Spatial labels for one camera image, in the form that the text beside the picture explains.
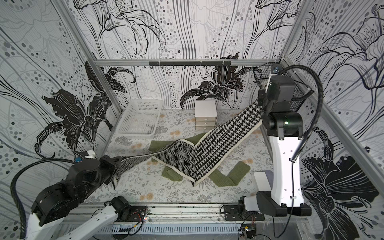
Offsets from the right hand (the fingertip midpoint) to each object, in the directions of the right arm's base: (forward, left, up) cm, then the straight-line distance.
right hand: (278, 87), depth 58 cm
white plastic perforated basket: (+26, +77, -46) cm, 94 cm away
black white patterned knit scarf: (-9, +35, -43) cm, 56 cm away
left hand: (-20, +62, -21) cm, 69 cm away
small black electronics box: (-42, +7, -51) cm, 66 cm away
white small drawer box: (+19, +27, -36) cm, 49 cm away
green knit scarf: (-17, +15, -49) cm, 54 cm away
